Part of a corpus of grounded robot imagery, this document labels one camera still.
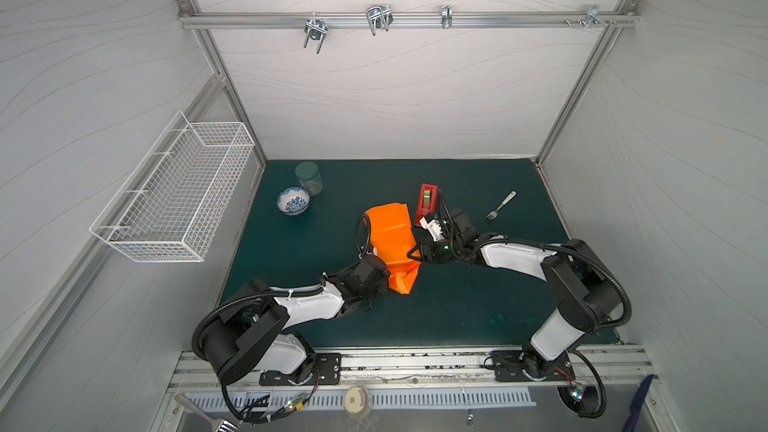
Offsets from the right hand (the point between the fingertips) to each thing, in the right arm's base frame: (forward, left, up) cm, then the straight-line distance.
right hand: (416, 248), depth 89 cm
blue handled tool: (-34, -53, -7) cm, 64 cm away
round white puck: (-39, +12, +5) cm, 41 cm away
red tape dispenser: (+15, -3, 0) cm, 15 cm away
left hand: (-7, +7, -5) cm, 11 cm away
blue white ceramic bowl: (+19, +45, -4) cm, 49 cm away
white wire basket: (-6, +58, +26) cm, 64 cm away
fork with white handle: (+19, -28, -6) cm, 34 cm away
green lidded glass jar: (+24, +38, +4) cm, 45 cm away
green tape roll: (+18, -3, +4) cm, 19 cm away
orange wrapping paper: (+4, +7, +1) cm, 8 cm away
